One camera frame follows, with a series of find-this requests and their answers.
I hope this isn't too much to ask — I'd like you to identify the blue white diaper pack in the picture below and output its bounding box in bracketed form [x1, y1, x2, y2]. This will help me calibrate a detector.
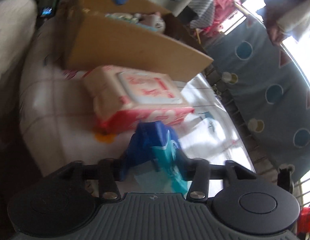
[132, 121, 188, 195]

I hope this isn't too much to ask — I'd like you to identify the pink round plush toy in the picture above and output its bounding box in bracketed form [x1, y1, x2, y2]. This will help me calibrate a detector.
[139, 12, 166, 34]

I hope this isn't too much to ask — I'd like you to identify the brown cardboard box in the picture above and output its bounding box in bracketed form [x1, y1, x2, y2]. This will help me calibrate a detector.
[64, 0, 213, 82]

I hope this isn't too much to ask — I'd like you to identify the checked plastic tablecloth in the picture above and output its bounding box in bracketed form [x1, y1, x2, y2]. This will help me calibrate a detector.
[19, 18, 253, 175]

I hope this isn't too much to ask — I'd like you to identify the pink wet wipes pack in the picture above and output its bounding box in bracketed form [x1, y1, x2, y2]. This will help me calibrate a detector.
[83, 66, 195, 134]

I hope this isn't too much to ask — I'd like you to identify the white dotted hanging cloth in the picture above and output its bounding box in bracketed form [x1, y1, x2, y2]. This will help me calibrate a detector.
[188, 0, 215, 29]

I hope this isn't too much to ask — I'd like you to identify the blue dotted hanging blanket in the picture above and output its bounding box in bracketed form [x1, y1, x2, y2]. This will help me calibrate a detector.
[206, 20, 310, 180]

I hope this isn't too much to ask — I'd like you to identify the pink hanging garment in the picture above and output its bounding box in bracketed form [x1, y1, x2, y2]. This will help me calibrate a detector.
[201, 0, 241, 37]

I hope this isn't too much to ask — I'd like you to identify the red plastic bag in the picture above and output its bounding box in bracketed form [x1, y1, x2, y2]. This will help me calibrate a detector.
[297, 207, 310, 233]

